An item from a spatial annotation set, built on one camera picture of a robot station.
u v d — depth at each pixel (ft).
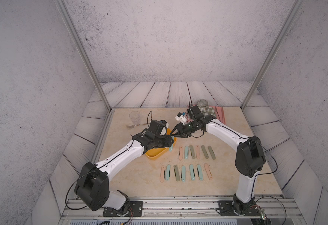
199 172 2.83
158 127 2.09
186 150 3.14
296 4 2.30
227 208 2.38
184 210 2.42
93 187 1.35
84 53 2.87
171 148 2.59
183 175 2.78
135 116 3.63
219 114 3.77
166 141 2.37
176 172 2.83
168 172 2.83
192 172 2.83
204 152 3.10
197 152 3.13
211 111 3.86
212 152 3.08
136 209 2.40
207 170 2.84
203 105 3.88
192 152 3.12
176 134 2.59
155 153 2.99
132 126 3.57
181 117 2.71
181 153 3.07
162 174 2.78
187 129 2.49
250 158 1.61
